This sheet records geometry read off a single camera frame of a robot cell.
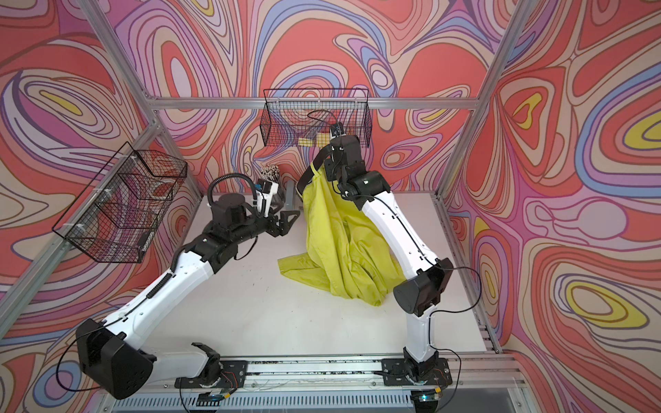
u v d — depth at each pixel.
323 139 0.91
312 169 0.74
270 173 1.04
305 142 0.83
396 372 0.73
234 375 0.72
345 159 0.53
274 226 0.64
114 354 0.38
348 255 0.82
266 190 0.62
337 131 0.61
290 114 0.96
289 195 0.79
